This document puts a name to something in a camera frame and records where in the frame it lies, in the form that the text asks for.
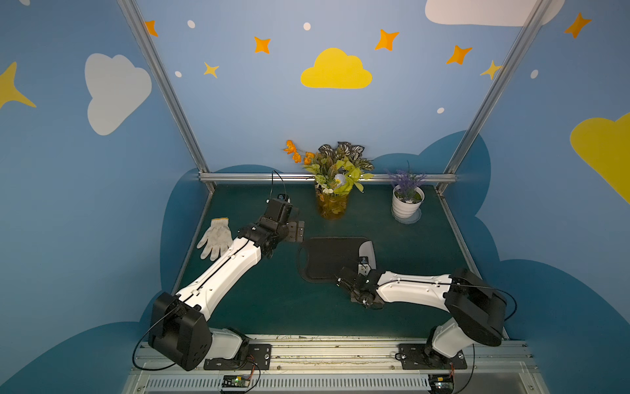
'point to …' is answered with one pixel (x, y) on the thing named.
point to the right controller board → (441, 383)
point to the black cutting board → (321, 259)
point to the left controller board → (235, 382)
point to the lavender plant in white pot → (408, 195)
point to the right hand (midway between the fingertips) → (363, 287)
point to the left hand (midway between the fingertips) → (288, 222)
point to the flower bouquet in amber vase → (335, 169)
